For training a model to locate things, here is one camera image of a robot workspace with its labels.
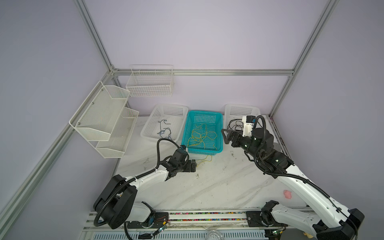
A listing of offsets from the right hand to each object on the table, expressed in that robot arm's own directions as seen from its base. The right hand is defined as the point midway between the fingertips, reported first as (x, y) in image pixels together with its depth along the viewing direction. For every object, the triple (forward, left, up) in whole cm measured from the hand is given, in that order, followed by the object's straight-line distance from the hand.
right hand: (227, 130), depth 69 cm
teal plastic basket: (+34, +2, -30) cm, 45 cm away
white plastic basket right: (+42, -14, -30) cm, 53 cm away
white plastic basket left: (+35, +40, -32) cm, 62 cm away
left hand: (-5, +20, -27) cm, 34 cm away
